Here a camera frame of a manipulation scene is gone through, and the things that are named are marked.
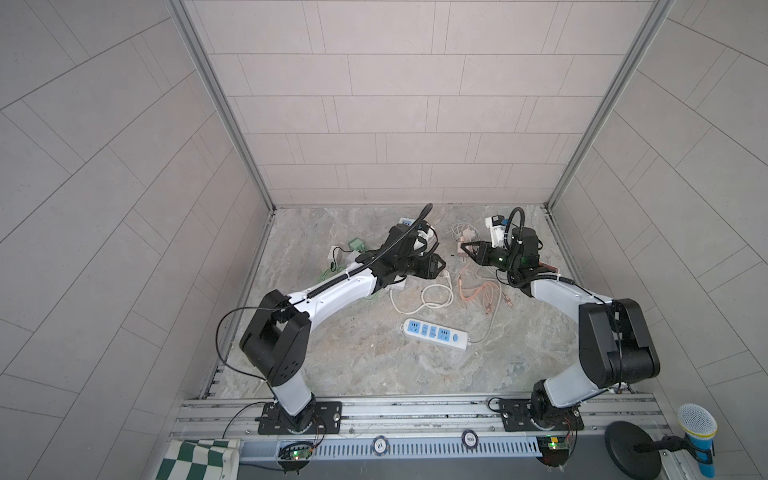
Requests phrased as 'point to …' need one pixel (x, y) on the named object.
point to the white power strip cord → (422, 297)
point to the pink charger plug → (460, 251)
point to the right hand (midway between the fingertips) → (465, 245)
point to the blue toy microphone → (700, 429)
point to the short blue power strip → (435, 333)
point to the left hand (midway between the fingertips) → (447, 261)
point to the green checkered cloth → (200, 459)
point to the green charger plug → (356, 244)
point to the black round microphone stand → (640, 456)
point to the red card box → (549, 267)
